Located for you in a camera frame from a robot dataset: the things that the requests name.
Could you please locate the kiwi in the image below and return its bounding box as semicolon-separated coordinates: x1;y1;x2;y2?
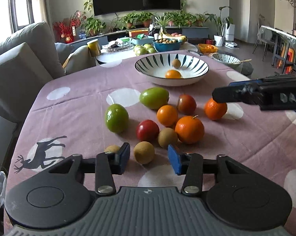
104;145;120;153
134;141;155;165
171;59;181;69
158;128;178;149

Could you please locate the plate of green fruits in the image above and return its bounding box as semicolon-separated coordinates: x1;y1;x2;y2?
134;44;157;56

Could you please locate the large orange with stem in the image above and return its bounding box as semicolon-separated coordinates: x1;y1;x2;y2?
175;115;204;144

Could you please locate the kiwi beside large orange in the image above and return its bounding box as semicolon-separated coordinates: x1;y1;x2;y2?
158;128;178;149

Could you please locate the dining table with cover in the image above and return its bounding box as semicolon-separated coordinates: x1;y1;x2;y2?
258;25;296;74

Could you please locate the small striped bowl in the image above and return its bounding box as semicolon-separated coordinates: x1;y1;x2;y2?
212;53;241;68

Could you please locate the green mango left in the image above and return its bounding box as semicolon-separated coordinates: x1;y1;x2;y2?
104;104;129;134

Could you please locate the green mango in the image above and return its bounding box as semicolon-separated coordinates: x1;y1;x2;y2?
104;104;129;134
140;87;169;110

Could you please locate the red tomato front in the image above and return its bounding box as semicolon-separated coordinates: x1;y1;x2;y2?
136;119;160;142

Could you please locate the purple dotted tablecloth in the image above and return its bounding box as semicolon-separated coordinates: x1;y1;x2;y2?
7;56;296;235

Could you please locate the white potted tall plant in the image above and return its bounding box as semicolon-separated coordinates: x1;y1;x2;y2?
205;6;233;47

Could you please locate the dark red tomato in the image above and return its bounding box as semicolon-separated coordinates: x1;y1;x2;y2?
177;94;197;115

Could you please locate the yellow tray of oranges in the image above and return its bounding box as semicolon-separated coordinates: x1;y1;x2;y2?
198;44;218;53

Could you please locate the green mango right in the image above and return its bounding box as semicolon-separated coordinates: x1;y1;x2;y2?
140;87;169;110

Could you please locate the kiwi in bowl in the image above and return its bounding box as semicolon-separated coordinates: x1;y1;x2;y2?
171;59;181;69

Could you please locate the small orange in bowl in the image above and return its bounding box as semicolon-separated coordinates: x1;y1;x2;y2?
165;70;182;79

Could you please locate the white striped ceramic bowl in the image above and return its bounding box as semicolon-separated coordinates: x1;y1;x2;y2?
135;53;209;87

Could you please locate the blue bowl of kiwis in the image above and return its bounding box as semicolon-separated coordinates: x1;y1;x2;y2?
153;38;183;52

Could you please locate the banana bunch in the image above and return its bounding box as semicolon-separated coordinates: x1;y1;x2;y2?
158;27;188;43

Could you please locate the round white coffee table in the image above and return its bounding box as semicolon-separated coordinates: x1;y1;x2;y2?
95;42;199;65

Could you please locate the grey cushion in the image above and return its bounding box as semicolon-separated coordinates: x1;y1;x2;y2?
55;43;96;75

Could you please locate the yellow cup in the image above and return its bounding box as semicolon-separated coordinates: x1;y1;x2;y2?
87;39;101;57

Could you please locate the teal box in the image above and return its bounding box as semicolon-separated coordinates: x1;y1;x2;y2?
131;34;154;45

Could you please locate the grey sofa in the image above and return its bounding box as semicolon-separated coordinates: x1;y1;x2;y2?
0;21;65;171

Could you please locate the potted plant left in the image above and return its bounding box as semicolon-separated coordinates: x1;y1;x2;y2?
81;17;106;37

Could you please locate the red flower decoration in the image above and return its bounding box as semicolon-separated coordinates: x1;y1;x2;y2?
53;11;86;44

